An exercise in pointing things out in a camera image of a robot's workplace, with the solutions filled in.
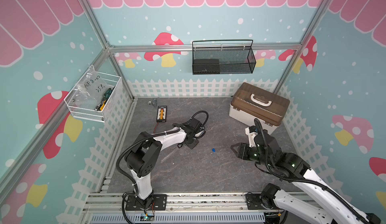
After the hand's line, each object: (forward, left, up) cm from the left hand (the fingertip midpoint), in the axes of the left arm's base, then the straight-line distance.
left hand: (190, 143), depth 94 cm
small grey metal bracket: (+34, +33, 0) cm, 48 cm away
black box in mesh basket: (+34, -9, +33) cm, 48 cm away
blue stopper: (-4, -15, -1) cm, 15 cm away
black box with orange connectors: (+22, +22, 0) cm, 31 cm away
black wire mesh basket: (+41, -20, +33) cm, 56 cm away
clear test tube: (-4, +9, -1) cm, 10 cm away
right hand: (-13, -22, +21) cm, 33 cm away
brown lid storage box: (+18, -36, +18) cm, 44 cm away
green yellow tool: (+8, +41, +32) cm, 53 cm away
